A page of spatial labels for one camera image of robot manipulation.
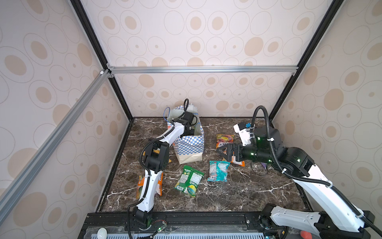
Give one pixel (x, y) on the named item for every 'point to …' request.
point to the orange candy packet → (241, 163)
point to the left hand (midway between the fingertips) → (193, 133)
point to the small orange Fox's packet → (159, 188)
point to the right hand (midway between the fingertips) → (228, 147)
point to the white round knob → (102, 233)
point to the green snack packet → (189, 180)
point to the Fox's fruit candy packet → (222, 139)
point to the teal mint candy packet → (218, 171)
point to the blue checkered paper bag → (189, 148)
